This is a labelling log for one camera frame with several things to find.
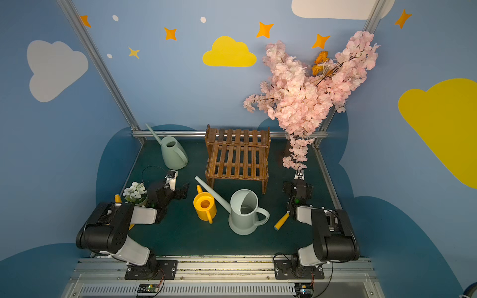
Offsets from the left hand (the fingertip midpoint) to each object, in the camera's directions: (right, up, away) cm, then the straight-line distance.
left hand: (179, 179), depth 94 cm
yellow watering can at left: (-26, -8, -9) cm, 28 cm away
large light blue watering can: (+34, -11, -25) cm, 43 cm away
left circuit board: (-4, -40, -23) cm, 47 cm away
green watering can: (-5, +12, +5) cm, 13 cm away
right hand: (+63, -1, 0) cm, 63 cm away
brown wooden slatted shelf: (+30, +13, +1) cm, 33 cm away
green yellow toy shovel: (+51, -20, -8) cm, 55 cm away
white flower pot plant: (-16, -5, -12) cm, 20 cm away
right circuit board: (+57, -41, -22) cm, 74 cm away
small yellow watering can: (+16, -10, -13) cm, 23 cm away
